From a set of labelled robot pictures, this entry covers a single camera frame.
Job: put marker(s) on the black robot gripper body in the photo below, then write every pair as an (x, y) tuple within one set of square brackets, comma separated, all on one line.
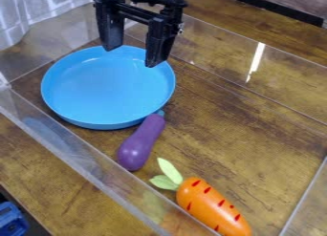
[(140, 1)]

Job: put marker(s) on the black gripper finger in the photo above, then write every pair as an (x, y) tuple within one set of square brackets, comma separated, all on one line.
[(164, 26), (110, 25)]

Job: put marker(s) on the purple toy eggplant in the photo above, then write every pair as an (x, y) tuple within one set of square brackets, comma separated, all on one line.
[(136, 147)]

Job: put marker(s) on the blue round tray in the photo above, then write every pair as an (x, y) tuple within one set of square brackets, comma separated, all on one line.
[(105, 90)]

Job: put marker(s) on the white curtain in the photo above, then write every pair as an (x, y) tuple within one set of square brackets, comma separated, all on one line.
[(18, 14)]

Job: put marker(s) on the dark wooden furniture edge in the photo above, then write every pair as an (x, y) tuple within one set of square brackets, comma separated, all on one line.
[(288, 12)]

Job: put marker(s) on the orange toy carrot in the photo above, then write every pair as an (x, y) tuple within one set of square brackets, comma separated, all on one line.
[(197, 197)]

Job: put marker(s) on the blue plastic object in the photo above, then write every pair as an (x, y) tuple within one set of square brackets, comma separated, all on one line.
[(13, 225)]

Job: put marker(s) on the clear acrylic enclosure wall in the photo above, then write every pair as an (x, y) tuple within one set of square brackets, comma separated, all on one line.
[(245, 127)]

